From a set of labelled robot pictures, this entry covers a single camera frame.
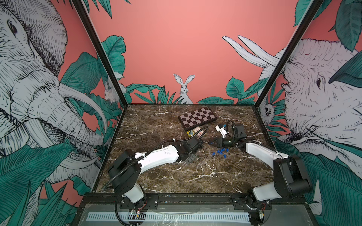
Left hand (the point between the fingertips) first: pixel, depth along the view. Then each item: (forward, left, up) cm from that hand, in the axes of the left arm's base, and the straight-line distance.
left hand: (190, 151), depth 85 cm
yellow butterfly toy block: (+18, -2, -7) cm, 19 cm away
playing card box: (+21, -7, -8) cm, 23 cm away
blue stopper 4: (+1, -22, -8) cm, 23 cm away
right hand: (+4, -12, +4) cm, 13 cm away
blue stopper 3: (+3, -20, -7) cm, 21 cm away
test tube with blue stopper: (-5, -7, -8) cm, 12 cm away
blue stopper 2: (+4, -27, -9) cm, 28 cm away
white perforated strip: (-30, +50, -8) cm, 59 cm away
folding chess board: (+29, -3, -6) cm, 29 cm away
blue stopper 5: (+1, -16, -8) cm, 18 cm away
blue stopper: (0, -24, -9) cm, 26 cm away
